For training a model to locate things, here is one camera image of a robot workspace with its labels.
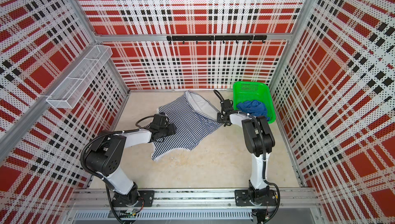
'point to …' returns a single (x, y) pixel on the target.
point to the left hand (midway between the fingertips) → (172, 131)
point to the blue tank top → (253, 107)
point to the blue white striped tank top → (194, 115)
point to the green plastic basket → (245, 91)
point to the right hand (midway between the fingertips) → (221, 118)
